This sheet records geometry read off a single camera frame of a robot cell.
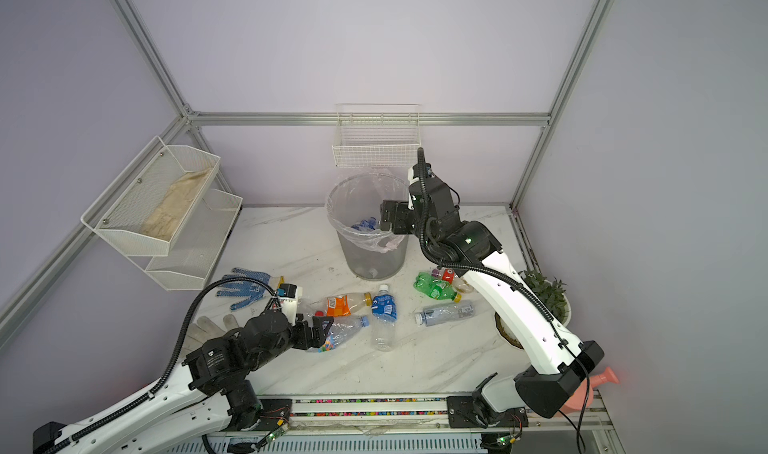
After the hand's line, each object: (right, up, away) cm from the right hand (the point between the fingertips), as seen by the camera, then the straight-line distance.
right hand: (395, 204), depth 68 cm
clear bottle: (+13, -32, +23) cm, 41 cm away
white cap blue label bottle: (-3, -31, +20) cm, 37 cm away
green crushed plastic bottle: (+14, -25, +26) cm, 38 cm away
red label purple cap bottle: (+17, -20, +28) cm, 38 cm away
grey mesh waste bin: (-10, -16, +29) cm, 35 cm away
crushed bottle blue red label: (-8, -3, +31) cm, 32 cm away
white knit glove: (-59, -36, +20) cm, 72 cm away
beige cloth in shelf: (-60, -3, +8) cm, 60 cm away
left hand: (-19, -29, +6) cm, 35 cm away
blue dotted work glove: (-47, -25, +29) cm, 61 cm away
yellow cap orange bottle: (-16, -29, +23) cm, 40 cm away
